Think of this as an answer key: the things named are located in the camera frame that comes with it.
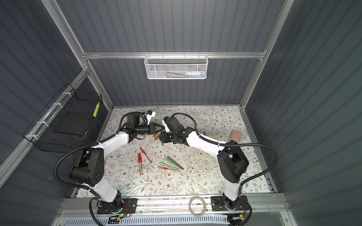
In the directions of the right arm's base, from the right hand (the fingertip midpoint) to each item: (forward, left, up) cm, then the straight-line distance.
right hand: (162, 136), depth 84 cm
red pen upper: (-3, +14, -15) cm, 21 cm away
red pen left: (-10, +16, -15) cm, 24 cm away
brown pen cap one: (0, +2, 0) cm, 2 cm away
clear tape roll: (-37, -23, -17) cm, 46 cm away
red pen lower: (-14, -3, -15) cm, 21 cm away
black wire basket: (+2, +46, +14) cm, 48 cm away
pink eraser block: (+11, -51, -15) cm, 54 cm away
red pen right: (-11, +14, -15) cm, 24 cm away
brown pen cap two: (+9, +8, -15) cm, 19 cm away
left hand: (+4, -2, +2) cm, 5 cm away
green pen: (-7, -2, +7) cm, 10 cm away
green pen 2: (-13, -4, -14) cm, 20 cm away
